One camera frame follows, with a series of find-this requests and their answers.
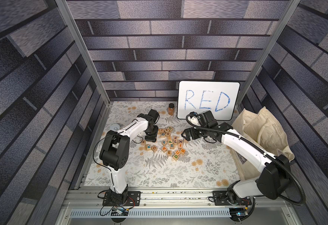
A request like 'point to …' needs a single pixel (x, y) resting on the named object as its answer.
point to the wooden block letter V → (170, 129)
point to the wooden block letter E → (172, 146)
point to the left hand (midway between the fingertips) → (159, 133)
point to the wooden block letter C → (177, 152)
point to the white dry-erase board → (198, 96)
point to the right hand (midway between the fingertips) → (186, 131)
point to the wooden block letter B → (182, 151)
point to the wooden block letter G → (154, 148)
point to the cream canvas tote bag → (263, 130)
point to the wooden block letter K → (148, 147)
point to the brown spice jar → (171, 109)
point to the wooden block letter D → (175, 157)
